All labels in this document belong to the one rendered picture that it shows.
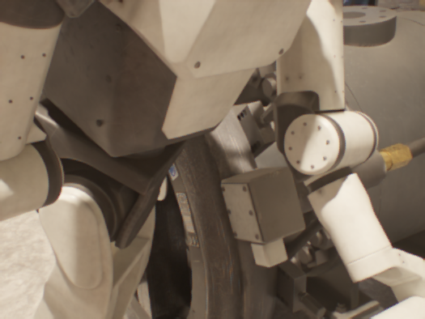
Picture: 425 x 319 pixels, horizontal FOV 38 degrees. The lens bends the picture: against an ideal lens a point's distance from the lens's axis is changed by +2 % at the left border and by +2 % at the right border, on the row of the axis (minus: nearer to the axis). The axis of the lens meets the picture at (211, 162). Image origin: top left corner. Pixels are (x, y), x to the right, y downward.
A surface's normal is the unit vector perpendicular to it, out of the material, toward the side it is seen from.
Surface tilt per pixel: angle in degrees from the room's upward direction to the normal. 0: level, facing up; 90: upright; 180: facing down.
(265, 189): 67
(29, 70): 116
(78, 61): 90
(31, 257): 0
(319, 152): 74
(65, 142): 90
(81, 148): 90
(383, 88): 44
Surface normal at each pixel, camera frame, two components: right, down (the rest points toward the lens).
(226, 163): 0.37, -0.24
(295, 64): -0.61, 0.10
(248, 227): -0.85, 0.27
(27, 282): -0.07, -0.91
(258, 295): 0.51, 0.39
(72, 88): -0.66, 0.36
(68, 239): -0.30, 0.42
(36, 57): 0.70, 0.61
